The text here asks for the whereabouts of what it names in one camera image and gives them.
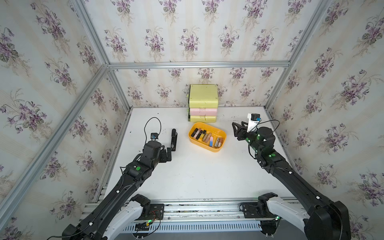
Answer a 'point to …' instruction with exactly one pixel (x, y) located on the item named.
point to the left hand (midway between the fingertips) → (164, 150)
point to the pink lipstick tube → (197, 133)
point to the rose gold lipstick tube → (208, 137)
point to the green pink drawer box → (203, 103)
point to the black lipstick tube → (194, 132)
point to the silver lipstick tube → (217, 142)
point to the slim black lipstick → (199, 134)
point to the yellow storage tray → (216, 132)
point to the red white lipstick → (220, 142)
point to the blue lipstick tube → (211, 140)
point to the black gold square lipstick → (203, 135)
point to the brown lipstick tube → (205, 137)
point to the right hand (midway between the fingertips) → (239, 123)
